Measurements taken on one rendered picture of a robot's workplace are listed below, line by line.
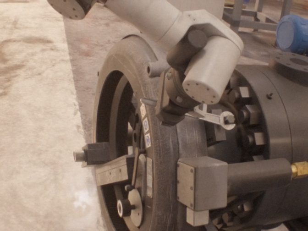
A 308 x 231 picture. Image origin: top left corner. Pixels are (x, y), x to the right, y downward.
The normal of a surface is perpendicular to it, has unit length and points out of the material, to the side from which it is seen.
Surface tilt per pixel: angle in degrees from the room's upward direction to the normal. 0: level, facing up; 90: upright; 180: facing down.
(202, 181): 67
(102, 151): 52
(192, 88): 128
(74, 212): 0
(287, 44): 90
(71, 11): 133
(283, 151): 63
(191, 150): 57
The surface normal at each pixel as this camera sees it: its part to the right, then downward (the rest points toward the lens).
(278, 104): 0.29, -0.48
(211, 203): 0.36, 0.07
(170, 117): 0.33, -0.24
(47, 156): 0.12, -0.89
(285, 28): -0.94, 0.04
